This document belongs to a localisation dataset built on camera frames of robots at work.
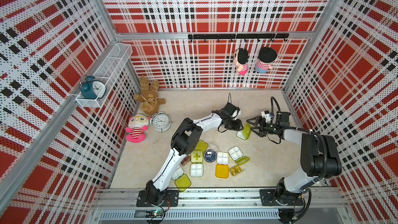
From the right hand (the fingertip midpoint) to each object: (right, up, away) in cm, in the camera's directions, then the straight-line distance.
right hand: (251, 123), depth 90 cm
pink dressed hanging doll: (-5, +41, +5) cm, 42 cm away
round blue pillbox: (-24, -18, -4) cm, 30 cm away
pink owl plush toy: (-69, -1, +4) cm, 69 cm away
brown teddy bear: (-66, +16, +14) cm, 70 cm away
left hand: (-3, -3, +7) cm, 9 cm away
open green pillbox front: (-39, -30, -10) cm, 50 cm away
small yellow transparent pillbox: (-11, -24, -8) cm, 28 cm away
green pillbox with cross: (-32, -18, -4) cm, 37 cm away
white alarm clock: (-56, 0, +8) cm, 57 cm away
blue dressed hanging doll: (+10, +41, +2) cm, 42 cm away
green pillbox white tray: (-2, -7, +5) cm, 9 cm away
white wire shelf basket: (-78, +29, -9) cm, 84 cm away
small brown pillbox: (-38, -19, -8) cm, 43 cm away
